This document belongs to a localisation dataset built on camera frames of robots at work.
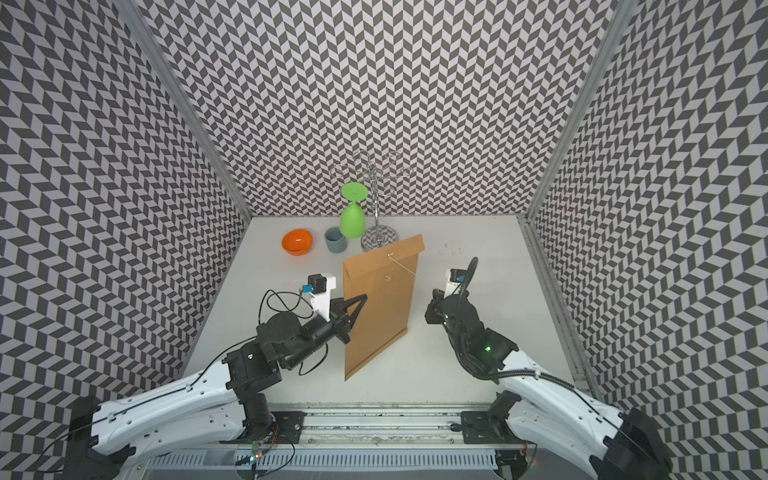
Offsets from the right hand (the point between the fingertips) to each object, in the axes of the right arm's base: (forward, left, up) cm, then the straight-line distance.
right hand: (433, 297), depth 79 cm
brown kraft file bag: (-2, +12, +13) cm, 18 cm away
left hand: (-7, +17, +12) cm, 22 cm away
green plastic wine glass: (+22, +23, +7) cm, 33 cm away
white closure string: (0, +11, +18) cm, 21 cm away
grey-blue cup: (+31, +33, -12) cm, 46 cm away
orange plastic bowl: (+29, +46, -12) cm, 56 cm away
